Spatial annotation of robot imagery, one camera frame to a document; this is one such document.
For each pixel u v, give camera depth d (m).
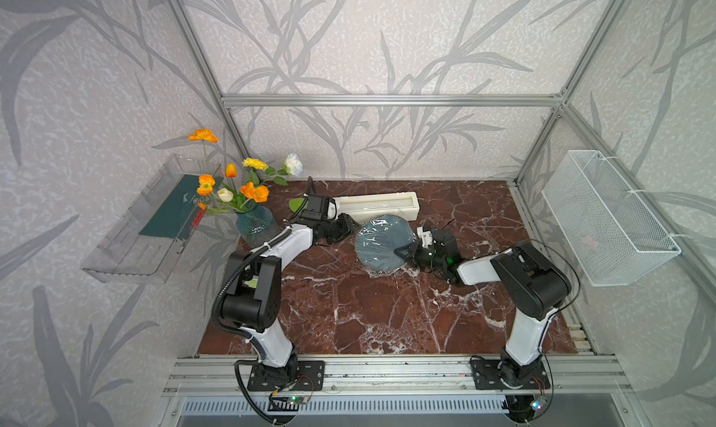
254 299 0.47
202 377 0.75
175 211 0.69
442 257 0.77
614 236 0.61
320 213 0.74
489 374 0.73
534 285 0.51
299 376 0.72
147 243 0.68
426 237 0.89
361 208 1.02
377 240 0.96
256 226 0.92
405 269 0.94
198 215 0.68
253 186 0.74
